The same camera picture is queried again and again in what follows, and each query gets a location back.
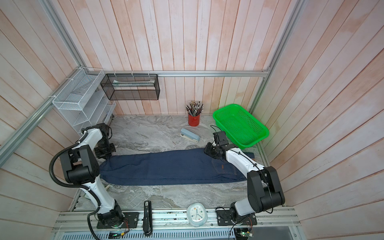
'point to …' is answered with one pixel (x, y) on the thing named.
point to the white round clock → (197, 214)
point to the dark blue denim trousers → (169, 166)
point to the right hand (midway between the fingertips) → (205, 149)
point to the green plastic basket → (241, 128)
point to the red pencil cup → (194, 109)
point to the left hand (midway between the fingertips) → (109, 157)
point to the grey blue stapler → (189, 135)
